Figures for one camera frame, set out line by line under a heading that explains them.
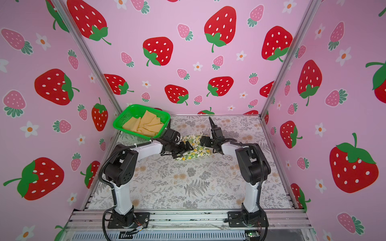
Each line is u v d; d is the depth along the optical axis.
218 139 0.80
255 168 0.51
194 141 1.04
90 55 0.86
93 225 0.73
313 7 0.69
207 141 0.90
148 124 1.11
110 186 0.53
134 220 0.72
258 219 0.69
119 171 0.52
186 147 0.88
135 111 1.15
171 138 0.79
